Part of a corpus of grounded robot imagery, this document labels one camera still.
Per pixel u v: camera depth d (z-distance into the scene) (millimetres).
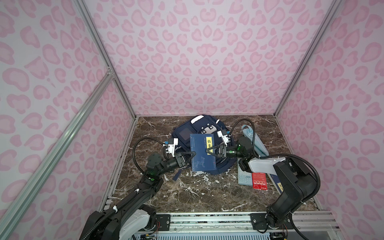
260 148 951
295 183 463
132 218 565
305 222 745
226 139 775
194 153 717
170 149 691
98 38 785
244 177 861
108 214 422
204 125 1072
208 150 738
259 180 859
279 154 549
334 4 691
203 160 720
